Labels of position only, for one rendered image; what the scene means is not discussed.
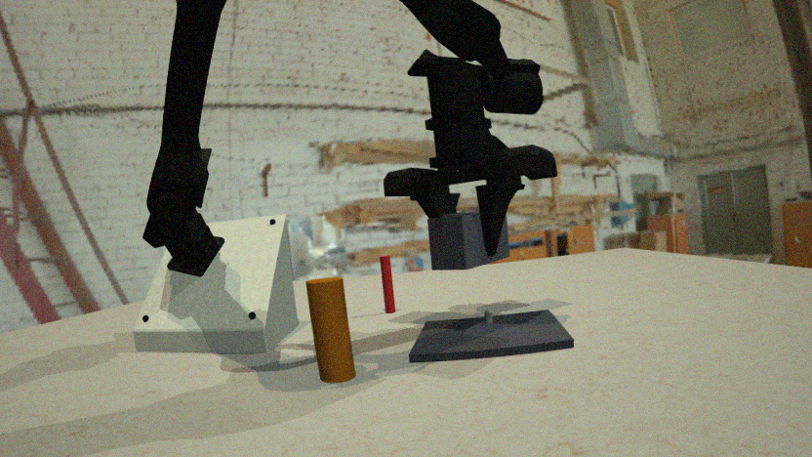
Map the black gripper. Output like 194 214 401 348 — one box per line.
384 103 557 256

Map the red peg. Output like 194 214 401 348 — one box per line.
380 256 395 313

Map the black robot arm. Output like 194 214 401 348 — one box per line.
142 0 544 276

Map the brown cylinder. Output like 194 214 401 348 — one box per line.
306 277 356 383

